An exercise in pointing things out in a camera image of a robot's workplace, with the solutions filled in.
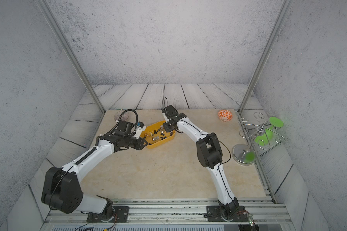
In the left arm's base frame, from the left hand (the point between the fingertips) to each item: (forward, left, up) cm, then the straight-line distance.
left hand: (147, 142), depth 85 cm
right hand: (+16, -12, -4) cm, 20 cm away
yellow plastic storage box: (+15, -2, -13) cm, 20 cm away
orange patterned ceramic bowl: (+31, -56, -11) cm, 65 cm away
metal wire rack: (-8, -60, +15) cm, 62 cm away
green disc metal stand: (-3, -60, -10) cm, 60 cm away
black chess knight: (+12, -7, -13) cm, 20 cm away
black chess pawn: (+18, -2, -13) cm, 22 cm away
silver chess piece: (+18, -7, -10) cm, 22 cm away
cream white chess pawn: (+15, 0, -12) cm, 19 cm away
